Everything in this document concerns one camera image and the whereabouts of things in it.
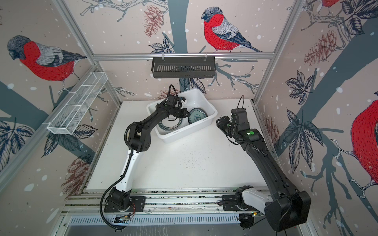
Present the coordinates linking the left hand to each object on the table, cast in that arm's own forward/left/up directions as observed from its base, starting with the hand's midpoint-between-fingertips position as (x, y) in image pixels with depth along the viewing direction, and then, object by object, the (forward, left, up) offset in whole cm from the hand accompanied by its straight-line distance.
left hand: (190, 113), depth 103 cm
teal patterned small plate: (+2, -5, -4) cm, 6 cm away
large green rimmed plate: (-8, +16, -2) cm, 18 cm away
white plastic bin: (+7, -9, -2) cm, 12 cm away
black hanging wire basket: (+28, +5, +19) cm, 34 cm away
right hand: (-21, -14, +17) cm, 30 cm away
